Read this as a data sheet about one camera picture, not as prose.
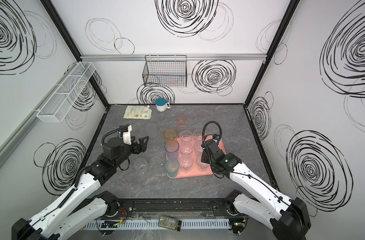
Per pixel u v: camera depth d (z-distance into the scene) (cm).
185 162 83
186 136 97
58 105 74
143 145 68
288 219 38
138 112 115
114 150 55
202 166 84
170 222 67
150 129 101
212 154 58
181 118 106
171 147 85
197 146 94
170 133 90
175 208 75
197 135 97
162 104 112
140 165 87
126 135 66
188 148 89
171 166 85
